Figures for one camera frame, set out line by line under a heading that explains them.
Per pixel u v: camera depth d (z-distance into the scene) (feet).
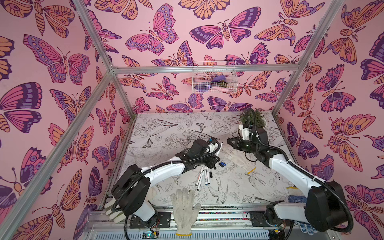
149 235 2.36
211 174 2.91
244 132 2.49
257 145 2.10
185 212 2.50
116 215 2.47
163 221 2.40
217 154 2.60
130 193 1.42
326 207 1.34
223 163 3.03
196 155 2.12
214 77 3.16
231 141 2.66
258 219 2.39
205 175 2.87
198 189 2.73
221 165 3.02
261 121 3.05
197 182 2.80
